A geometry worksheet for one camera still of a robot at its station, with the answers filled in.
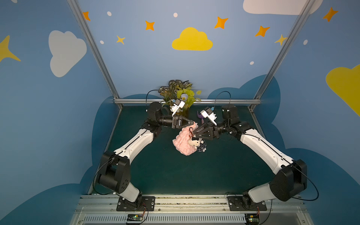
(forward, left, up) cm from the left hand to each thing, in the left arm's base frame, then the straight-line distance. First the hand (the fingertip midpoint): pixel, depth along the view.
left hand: (193, 122), depth 68 cm
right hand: (-5, -2, -3) cm, 6 cm away
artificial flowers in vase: (+38, +8, -11) cm, 40 cm away
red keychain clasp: (-3, +1, -3) cm, 4 cm away
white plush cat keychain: (-9, -3, -6) cm, 11 cm away
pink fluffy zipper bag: (-6, +6, -7) cm, 11 cm away
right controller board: (-37, -33, -35) cm, 60 cm away
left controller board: (-37, +29, -34) cm, 58 cm away
